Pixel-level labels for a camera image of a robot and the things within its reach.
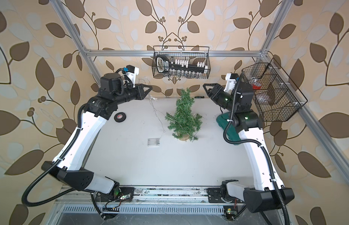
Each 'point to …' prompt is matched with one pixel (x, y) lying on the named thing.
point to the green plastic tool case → (231, 133)
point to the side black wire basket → (276, 96)
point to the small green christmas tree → (185, 120)
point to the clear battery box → (153, 142)
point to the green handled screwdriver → (199, 97)
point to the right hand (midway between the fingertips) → (204, 86)
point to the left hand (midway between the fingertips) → (149, 84)
